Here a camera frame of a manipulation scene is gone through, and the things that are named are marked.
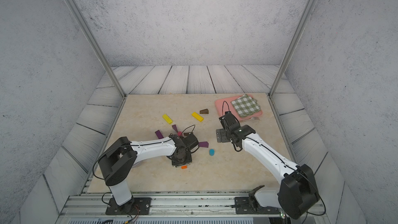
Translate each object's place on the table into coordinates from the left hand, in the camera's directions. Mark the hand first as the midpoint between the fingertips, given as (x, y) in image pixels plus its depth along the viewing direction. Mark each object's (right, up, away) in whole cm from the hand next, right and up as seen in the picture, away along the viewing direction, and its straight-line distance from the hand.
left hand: (190, 166), depth 86 cm
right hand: (+21, +19, -2) cm, 28 cm away
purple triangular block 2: (+7, +11, +5) cm, 14 cm away
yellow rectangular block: (+3, +26, +22) cm, 34 cm away
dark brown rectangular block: (-4, +15, +12) cm, 20 cm away
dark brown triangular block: (+8, +29, +25) cm, 39 cm away
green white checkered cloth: (+37, +33, +26) cm, 57 cm away
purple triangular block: (-11, +19, +15) cm, 27 cm away
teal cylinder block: (+12, +6, +5) cm, 14 cm away
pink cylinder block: (-8, +16, +13) cm, 22 cm away
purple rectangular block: (-21, +15, +13) cm, 28 cm away
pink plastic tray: (+19, +33, +30) cm, 48 cm away
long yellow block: (-17, +24, +22) cm, 37 cm away
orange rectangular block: (-3, 0, -1) cm, 3 cm away
